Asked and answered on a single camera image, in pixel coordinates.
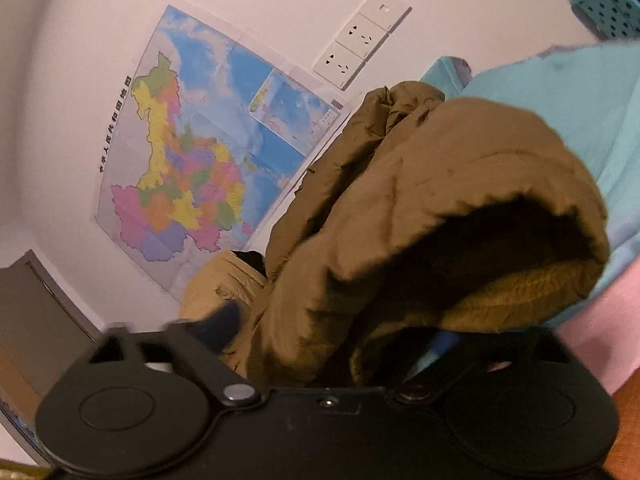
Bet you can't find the grey wooden door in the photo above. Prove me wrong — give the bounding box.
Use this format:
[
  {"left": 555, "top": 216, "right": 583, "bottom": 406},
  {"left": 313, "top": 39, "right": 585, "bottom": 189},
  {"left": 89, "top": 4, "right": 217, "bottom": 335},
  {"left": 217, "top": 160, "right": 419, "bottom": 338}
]
[{"left": 0, "top": 249, "right": 107, "bottom": 468}]

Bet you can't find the white wall socket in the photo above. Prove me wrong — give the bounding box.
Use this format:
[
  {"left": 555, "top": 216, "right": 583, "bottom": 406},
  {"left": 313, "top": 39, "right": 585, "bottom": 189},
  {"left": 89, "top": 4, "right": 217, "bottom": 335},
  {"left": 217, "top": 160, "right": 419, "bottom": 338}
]
[
  {"left": 334, "top": 13, "right": 393, "bottom": 59},
  {"left": 313, "top": 41, "right": 372, "bottom": 92}
]

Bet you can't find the brown puffer jacket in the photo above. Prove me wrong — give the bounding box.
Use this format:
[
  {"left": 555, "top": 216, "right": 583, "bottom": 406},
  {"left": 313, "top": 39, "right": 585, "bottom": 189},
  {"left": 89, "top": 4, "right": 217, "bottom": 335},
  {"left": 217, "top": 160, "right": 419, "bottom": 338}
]
[{"left": 235, "top": 80, "right": 612, "bottom": 389}]

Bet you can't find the pink bedding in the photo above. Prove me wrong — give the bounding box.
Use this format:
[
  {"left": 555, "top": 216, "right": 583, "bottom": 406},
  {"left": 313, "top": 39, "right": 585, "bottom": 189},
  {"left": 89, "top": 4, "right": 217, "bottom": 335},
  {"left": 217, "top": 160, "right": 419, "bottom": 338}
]
[{"left": 554, "top": 259, "right": 640, "bottom": 393}]

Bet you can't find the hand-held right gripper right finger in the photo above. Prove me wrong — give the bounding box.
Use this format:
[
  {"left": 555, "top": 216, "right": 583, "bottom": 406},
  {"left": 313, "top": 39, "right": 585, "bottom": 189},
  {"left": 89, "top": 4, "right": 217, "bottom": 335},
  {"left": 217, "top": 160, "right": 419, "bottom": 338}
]
[{"left": 395, "top": 330, "right": 587, "bottom": 403}]

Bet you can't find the beige puffer jacket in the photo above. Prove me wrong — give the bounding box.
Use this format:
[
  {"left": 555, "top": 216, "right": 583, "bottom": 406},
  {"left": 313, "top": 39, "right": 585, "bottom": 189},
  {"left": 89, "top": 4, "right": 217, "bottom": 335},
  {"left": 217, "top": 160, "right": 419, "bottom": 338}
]
[{"left": 178, "top": 250, "right": 269, "bottom": 363}]

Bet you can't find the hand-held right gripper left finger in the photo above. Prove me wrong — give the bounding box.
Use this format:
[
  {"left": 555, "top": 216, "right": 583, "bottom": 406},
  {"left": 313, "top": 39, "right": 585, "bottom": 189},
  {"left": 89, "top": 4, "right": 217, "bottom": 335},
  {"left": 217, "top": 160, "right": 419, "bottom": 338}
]
[{"left": 85, "top": 301, "right": 262, "bottom": 406}]

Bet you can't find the colourful wall map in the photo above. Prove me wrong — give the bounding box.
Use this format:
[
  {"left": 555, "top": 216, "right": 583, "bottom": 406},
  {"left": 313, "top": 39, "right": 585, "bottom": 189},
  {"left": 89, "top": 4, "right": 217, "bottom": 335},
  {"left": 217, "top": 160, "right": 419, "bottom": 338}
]
[{"left": 93, "top": 4, "right": 352, "bottom": 306}]

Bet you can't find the teal perforated plastic basket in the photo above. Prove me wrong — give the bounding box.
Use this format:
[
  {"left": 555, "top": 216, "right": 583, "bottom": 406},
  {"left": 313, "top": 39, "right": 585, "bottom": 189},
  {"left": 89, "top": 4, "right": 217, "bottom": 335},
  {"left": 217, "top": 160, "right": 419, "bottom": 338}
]
[{"left": 571, "top": 0, "right": 640, "bottom": 42}]

